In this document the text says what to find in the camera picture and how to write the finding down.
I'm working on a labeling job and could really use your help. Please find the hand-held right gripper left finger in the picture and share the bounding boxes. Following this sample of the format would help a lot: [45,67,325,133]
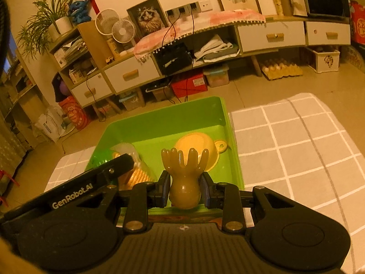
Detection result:
[61,170,172,233]

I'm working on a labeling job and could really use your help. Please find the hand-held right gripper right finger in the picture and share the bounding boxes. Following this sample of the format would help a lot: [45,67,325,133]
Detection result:
[199,171,300,233]

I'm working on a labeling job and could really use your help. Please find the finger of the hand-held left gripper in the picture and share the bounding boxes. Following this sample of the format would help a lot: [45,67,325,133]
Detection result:
[100,153,135,180]

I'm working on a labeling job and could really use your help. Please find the clear cotton swab container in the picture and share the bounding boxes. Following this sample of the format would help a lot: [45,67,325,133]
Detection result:
[91,142,157,191]

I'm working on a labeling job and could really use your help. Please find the olive rubber hand toy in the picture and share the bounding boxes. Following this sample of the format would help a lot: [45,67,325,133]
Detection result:
[161,147,210,211]

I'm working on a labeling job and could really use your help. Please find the yellow plastic toy pot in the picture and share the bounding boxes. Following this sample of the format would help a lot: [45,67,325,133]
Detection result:
[174,133,228,172]

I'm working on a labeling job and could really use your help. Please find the green plastic storage box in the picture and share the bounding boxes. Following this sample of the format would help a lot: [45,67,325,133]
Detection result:
[85,96,246,227]

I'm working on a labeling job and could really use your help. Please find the person's left forearm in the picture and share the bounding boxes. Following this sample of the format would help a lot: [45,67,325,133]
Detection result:
[0,232,44,274]

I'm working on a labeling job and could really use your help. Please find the blue-lidded storage box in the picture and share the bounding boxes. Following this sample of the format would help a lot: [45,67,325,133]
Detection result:
[118,91,145,112]

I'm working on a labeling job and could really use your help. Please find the red round gift bag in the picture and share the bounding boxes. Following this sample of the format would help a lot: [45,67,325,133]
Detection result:
[58,95,92,131]

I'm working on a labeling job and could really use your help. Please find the white plastic bag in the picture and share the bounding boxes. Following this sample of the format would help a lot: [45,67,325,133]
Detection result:
[35,105,66,143]

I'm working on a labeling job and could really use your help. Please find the white cabinet drawer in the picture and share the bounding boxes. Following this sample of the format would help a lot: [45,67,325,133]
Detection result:
[104,54,161,92]
[71,73,113,107]
[237,21,306,53]
[306,22,351,46]

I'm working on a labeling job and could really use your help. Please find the purple plush toy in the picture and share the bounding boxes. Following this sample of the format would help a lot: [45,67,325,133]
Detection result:
[51,73,70,103]

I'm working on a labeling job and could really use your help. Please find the wooden side shelf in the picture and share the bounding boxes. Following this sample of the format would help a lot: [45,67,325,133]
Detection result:
[0,48,41,155]

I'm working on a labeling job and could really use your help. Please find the grey checked blanket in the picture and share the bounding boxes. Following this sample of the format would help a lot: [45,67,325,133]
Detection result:
[44,92,365,274]

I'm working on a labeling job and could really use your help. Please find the red cardboard box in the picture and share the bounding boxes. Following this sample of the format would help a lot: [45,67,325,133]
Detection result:
[170,74,208,99]

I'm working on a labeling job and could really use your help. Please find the clear plastic storage box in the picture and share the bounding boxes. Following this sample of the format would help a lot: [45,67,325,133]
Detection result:
[203,64,230,88]

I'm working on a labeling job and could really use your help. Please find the black electronic box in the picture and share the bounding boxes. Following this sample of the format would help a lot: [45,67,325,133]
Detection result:
[154,42,195,76]

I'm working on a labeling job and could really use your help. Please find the yellow can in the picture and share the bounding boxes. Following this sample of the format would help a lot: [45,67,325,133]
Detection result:
[107,37,120,58]

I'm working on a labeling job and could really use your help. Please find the stack of papers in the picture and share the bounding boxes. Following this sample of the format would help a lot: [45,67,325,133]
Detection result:
[54,38,88,66]

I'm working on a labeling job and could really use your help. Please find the long wooden cabinet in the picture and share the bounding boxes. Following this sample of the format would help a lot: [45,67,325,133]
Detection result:
[50,13,352,120]

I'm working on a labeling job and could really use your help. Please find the small white desk fan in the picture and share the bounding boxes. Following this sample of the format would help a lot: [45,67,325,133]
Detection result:
[112,19,136,50]

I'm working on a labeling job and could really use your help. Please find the folded cloth bags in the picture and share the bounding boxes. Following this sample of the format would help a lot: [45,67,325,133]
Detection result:
[195,34,240,63]

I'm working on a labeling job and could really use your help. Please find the yellow egg tray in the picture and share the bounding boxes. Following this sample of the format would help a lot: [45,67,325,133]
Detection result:
[261,58,303,80]

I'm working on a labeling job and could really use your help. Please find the framed cat picture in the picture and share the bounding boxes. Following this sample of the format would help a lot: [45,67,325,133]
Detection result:
[127,0,169,39]

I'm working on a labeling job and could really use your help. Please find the blue plush toy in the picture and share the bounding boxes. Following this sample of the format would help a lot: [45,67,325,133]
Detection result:
[68,0,92,24]

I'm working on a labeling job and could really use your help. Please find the potted green plant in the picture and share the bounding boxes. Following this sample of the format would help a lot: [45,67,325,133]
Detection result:
[17,0,79,61]

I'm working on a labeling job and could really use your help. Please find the pink fringed cloth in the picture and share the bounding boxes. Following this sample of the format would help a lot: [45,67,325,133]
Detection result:
[133,9,266,62]

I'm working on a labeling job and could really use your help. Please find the white cutout crate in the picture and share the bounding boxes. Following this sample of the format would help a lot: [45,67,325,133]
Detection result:
[306,47,341,74]

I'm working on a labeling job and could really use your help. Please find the red square gift bag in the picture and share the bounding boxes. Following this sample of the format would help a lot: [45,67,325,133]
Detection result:
[349,0,365,46]

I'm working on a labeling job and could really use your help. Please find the black power cable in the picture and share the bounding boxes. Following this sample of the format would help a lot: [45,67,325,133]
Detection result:
[160,12,176,55]
[185,8,198,69]

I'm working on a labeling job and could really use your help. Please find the grey wall socket panel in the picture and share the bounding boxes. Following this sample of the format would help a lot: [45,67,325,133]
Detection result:
[165,2,200,16]

